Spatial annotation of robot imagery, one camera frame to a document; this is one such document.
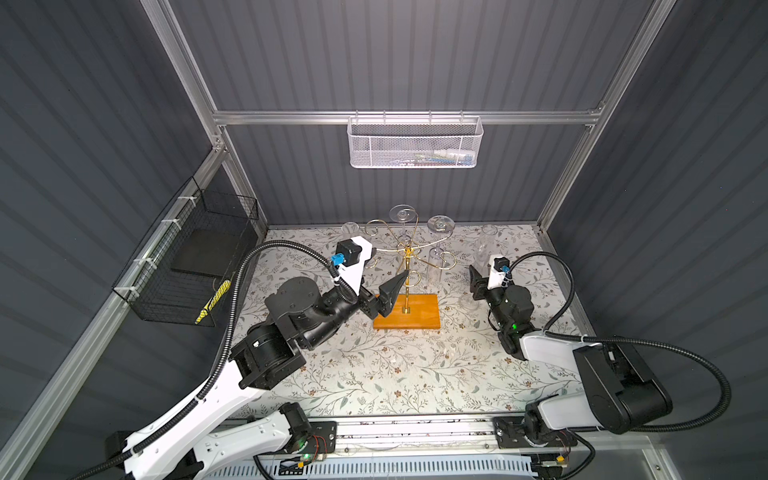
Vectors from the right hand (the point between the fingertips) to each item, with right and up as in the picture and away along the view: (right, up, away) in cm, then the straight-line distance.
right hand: (485, 266), depth 86 cm
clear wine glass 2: (-15, +11, -12) cm, 22 cm away
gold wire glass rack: (-23, +11, -6) cm, 27 cm away
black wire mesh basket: (-79, +4, -12) cm, 80 cm away
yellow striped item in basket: (-69, -8, -16) cm, 72 cm away
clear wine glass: (-24, +14, -8) cm, 30 cm away
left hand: (-28, +2, -32) cm, 42 cm away
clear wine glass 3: (+11, +11, +32) cm, 36 cm away
